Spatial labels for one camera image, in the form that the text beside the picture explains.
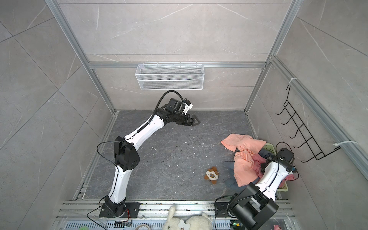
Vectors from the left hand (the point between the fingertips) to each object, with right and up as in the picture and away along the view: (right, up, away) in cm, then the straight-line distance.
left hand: (196, 119), depth 85 cm
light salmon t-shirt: (+32, -17, +3) cm, 36 cm away
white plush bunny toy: (+2, -47, -23) cm, 52 cm away
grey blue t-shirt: (+21, -34, +1) cm, 40 cm away
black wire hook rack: (+49, -9, -23) cm, 55 cm away
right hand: (+39, -29, -8) cm, 50 cm away
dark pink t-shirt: (+36, -24, -5) cm, 43 cm away
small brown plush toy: (+10, -33, -2) cm, 34 cm away
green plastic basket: (+50, -19, +7) cm, 53 cm away
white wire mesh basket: (-18, +31, +15) cm, 39 cm away
